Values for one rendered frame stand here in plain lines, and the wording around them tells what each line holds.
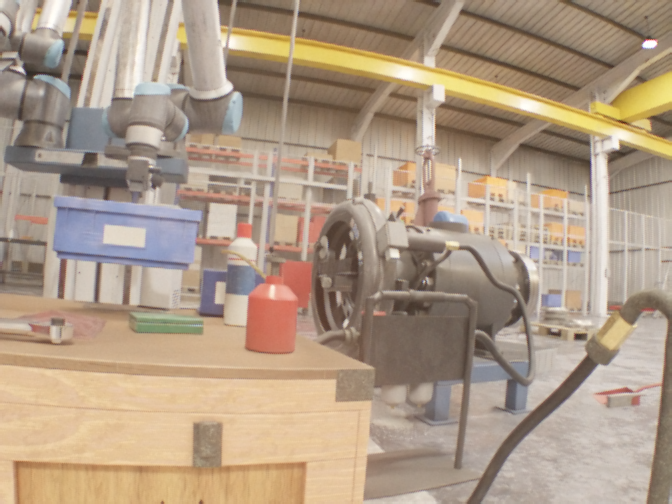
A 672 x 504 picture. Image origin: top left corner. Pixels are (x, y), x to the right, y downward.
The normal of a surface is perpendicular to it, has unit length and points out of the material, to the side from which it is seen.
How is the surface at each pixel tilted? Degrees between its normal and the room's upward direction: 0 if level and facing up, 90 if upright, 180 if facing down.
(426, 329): 90
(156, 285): 90
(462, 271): 76
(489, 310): 113
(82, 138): 90
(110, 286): 90
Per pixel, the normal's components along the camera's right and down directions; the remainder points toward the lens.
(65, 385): 0.37, -0.06
